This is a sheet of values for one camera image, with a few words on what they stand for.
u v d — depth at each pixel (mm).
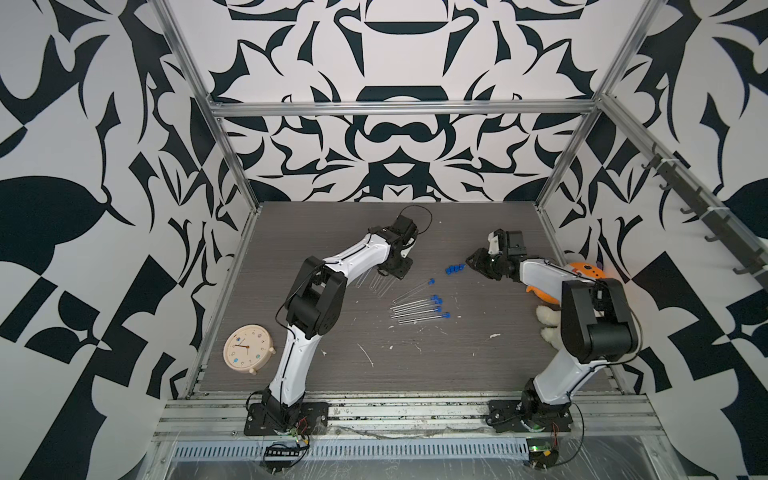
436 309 923
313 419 741
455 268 1020
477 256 890
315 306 546
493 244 890
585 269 915
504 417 733
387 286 966
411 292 961
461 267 1020
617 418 756
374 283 968
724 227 550
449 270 1016
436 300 949
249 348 830
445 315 915
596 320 486
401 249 847
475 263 871
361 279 636
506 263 734
